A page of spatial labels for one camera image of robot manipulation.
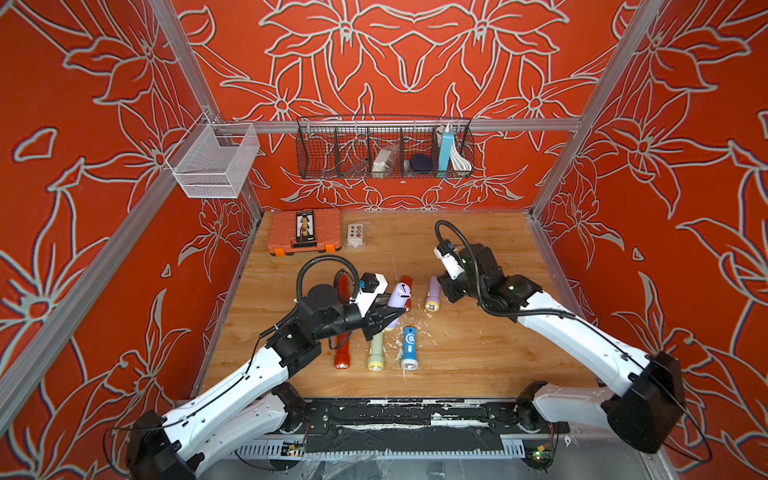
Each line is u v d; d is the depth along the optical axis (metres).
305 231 1.03
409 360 0.79
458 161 0.92
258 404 0.60
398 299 0.63
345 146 1.00
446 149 0.86
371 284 0.55
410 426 0.73
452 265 0.69
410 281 0.97
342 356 0.81
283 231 1.10
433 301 0.90
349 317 0.59
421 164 0.95
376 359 0.80
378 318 0.59
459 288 0.68
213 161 0.94
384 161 0.91
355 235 1.07
